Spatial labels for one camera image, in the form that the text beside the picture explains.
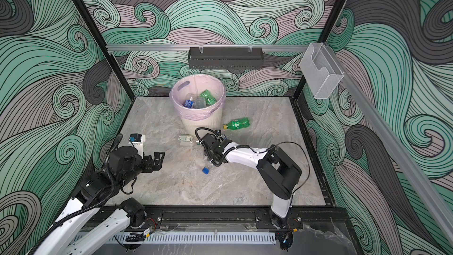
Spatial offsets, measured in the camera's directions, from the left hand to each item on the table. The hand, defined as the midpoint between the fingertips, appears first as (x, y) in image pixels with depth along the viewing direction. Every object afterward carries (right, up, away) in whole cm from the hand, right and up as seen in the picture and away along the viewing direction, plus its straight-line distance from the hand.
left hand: (155, 152), depth 71 cm
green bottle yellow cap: (+20, +25, +27) cm, 42 cm away
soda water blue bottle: (+19, -12, +14) cm, 27 cm away
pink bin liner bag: (+13, +32, +24) cm, 42 cm away
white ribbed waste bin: (+23, +11, +17) cm, 31 cm away
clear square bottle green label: (+8, +1, +21) cm, 23 cm away
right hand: (+24, -5, +19) cm, 31 cm away
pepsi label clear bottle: (+9, +21, +23) cm, 33 cm away
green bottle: (+36, +9, +29) cm, 47 cm away
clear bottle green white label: (+15, +22, +24) cm, 36 cm away
